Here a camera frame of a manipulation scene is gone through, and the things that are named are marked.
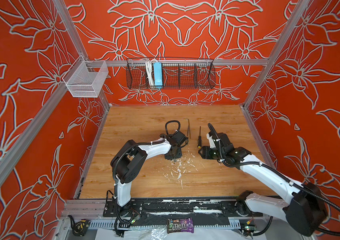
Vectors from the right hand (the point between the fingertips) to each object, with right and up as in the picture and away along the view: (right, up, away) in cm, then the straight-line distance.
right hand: (199, 151), depth 82 cm
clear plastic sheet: (-26, -35, -14) cm, 45 cm away
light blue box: (-24, +45, +8) cm, 52 cm away
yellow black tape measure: (-58, -32, -15) cm, 68 cm away
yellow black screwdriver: (+3, +4, +16) cm, 17 cm away
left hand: (-12, -5, +10) cm, 16 cm away
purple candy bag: (-12, -32, -14) cm, 37 cm away
